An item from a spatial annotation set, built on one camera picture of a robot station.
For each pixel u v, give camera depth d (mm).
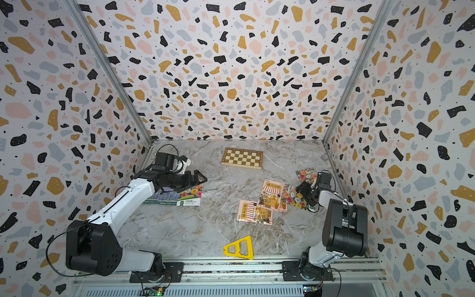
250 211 908
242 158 1097
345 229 464
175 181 715
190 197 956
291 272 731
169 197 948
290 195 973
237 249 797
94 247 408
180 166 763
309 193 870
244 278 735
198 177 756
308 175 1061
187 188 747
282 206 926
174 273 733
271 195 971
